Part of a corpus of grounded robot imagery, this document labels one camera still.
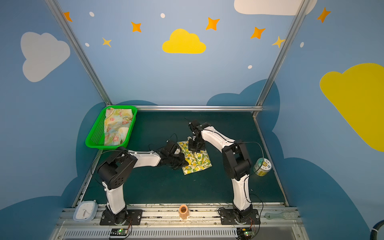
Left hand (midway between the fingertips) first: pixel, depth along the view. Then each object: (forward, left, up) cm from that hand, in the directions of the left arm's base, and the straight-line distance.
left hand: (191, 164), depth 91 cm
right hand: (+8, -1, +4) cm, 9 cm away
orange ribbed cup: (-28, +3, +10) cm, 29 cm away
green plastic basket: (+16, +66, +2) cm, 68 cm away
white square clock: (-26, +52, +1) cm, 59 cm away
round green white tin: (-5, -39, +10) cm, 40 cm away
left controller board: (-35, +34, -2) cm, 49 cm away
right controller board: (-34, -27, -3) cm, 44 cm away
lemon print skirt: (+1, -3, +3) cm, 5 cm away
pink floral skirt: (+31, +57, 0) cm, 65 cm away
